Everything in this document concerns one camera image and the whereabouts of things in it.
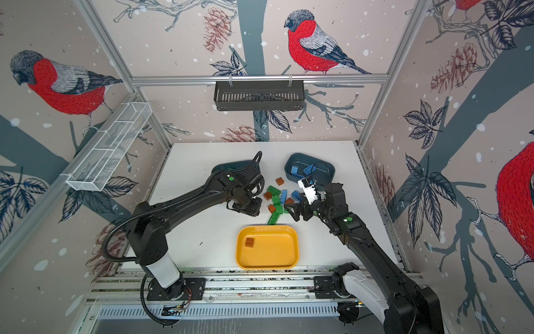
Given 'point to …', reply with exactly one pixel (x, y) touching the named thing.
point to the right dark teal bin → (325, 170)
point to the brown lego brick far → (279, 181)
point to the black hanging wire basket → (259, 96)
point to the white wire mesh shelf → (94, 168)
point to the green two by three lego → (274, 191)
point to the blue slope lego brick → (294, 170)
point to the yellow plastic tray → (267, 247)
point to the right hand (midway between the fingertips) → (292, 202)
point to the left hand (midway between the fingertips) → (258, 213)
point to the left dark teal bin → (235, 165)
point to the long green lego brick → (273, 218)
